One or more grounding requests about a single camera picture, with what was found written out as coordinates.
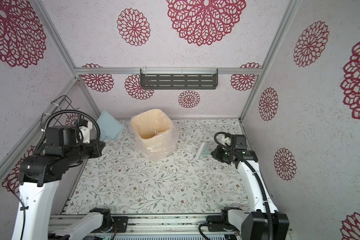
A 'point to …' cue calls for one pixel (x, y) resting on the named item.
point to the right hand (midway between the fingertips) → (212, 151)
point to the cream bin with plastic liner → (155, 135)
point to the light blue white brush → (205, 151)
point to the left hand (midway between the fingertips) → (103, 147)
